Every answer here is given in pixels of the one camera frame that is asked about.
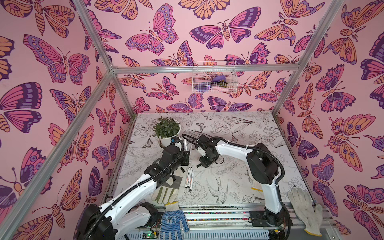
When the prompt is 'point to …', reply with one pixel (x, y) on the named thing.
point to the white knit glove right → (311, 219)
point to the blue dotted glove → (173, 221)
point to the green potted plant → (166, 127)
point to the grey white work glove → (167, 191)
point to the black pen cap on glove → (181, 168)
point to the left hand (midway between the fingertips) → (190, 151)
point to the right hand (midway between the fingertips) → (205, 161)
